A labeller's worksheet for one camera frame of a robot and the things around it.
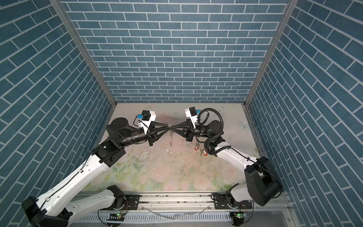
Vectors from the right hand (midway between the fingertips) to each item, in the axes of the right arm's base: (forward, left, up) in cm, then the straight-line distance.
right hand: (170, 130), depth 63 cm
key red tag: (+8, -18, -35) cm, 40 cm away
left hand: (0, +1, +2) cm, 2 cm away
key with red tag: (+12, -13, -35) cm, 39 cm away
